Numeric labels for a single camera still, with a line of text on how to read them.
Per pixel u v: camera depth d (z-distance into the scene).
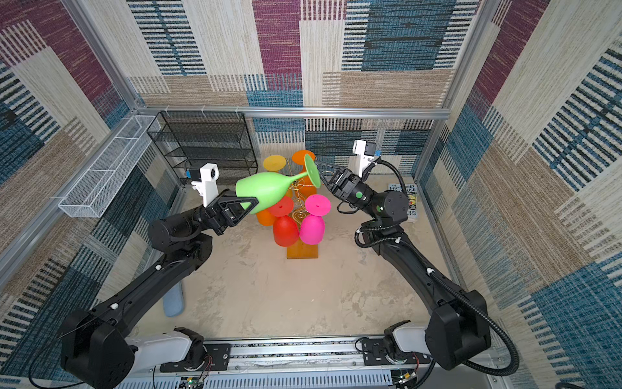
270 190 0.52
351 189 0.53
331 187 0.56
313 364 0.73
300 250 0.94
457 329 0.40
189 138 1.05
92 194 0.71
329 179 0.57
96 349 0.39
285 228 0.75
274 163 0.79
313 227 0.75
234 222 0.52
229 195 0.52
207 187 0.49
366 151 0.54
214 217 0.49
